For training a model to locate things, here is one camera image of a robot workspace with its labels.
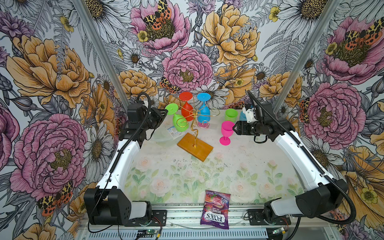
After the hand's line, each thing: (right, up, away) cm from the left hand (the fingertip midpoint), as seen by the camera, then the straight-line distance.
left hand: (168, 114), depth 77 cm
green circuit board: (-9, -55, -6) cm, 56 cm away
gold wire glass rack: (+11, -17, +22) cm, 30 cm away
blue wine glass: (+18, 0, +10) cm, 21 cm away
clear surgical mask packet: (-5, -13, +29) cm, 32 cm away
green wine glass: (+5, -4, +12) cm, 14 cm away
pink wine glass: (+32, -9, +14) cm, 36 cm away
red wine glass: (+9, +4, +11) cm, 14 cm away
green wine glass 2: (+37, +2, +25) cm, 45 cm away
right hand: (+36, -8, +1) cm, 37 cm away
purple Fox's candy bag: (+23, -47, -3) cm, 52 cm away
